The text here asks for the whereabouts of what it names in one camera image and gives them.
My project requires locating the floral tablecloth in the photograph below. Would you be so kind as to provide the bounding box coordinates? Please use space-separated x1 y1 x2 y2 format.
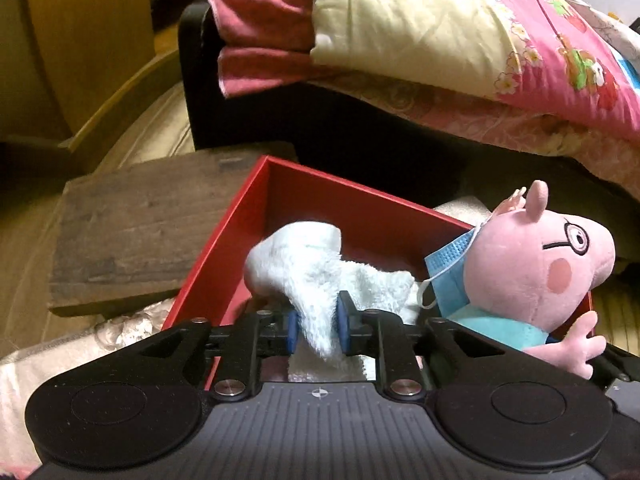
0 295 221 480

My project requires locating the white towel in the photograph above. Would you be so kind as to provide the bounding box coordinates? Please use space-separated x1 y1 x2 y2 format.
244 224 431 383

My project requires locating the red cardboard box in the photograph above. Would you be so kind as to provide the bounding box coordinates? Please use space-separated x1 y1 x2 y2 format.
167 155 596 391

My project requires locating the worn wooden board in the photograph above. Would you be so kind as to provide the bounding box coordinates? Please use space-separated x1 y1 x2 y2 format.
47 147 301 318

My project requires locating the blue face mask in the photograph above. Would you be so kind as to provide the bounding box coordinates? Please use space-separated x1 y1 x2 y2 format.
417 217 496 321

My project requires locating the wooden desk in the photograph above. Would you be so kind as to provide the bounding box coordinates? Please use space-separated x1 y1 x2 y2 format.
0 0 186 161

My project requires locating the pink pig plush toy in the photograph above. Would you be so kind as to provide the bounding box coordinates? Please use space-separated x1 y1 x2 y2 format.
440 180 617 380

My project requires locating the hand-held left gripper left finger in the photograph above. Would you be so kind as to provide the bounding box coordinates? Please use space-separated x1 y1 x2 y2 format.
132 307 301 401

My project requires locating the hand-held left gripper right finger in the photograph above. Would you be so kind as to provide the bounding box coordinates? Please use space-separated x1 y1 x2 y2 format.
336 290 506 401

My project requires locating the pink printed quilt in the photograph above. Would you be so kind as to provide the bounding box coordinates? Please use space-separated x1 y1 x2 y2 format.
207 0 640 191

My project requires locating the white blue patterned sheet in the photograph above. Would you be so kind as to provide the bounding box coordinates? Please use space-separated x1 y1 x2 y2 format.
575 0 640 91

